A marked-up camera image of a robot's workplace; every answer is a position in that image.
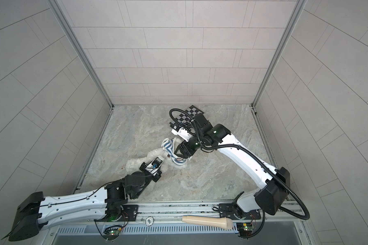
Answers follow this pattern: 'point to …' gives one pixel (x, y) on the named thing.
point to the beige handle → (225, 222)
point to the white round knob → (149, 221)
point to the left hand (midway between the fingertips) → (165, 158)
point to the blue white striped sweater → (167, 144)
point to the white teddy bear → (133, 165)
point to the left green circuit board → (112, 233)
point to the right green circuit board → (245, 228)
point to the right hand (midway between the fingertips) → (178, 152)
